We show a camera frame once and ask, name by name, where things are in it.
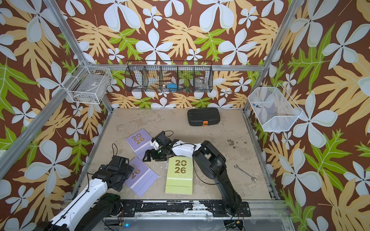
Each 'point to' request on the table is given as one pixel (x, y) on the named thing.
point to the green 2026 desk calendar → (179, 178)
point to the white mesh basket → (275, 109)
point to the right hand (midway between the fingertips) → (147, 159)
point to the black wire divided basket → (169, 76)
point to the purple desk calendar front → (142, 178)
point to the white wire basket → (90, 85)
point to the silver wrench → (253, 178)
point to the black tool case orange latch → (203, 116)
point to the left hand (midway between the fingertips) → (131, 172)
